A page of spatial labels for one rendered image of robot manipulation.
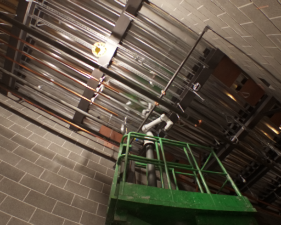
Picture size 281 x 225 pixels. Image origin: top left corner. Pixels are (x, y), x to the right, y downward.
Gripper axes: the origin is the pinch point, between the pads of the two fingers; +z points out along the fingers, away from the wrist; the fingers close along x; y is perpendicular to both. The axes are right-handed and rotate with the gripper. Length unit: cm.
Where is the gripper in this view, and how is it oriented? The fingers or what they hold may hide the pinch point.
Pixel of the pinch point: (161, 135)
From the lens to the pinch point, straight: 294.6
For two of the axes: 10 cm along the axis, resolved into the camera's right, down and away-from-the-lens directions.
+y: -3.8, 1.2, -9.2
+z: -5.4, 7.8, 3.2
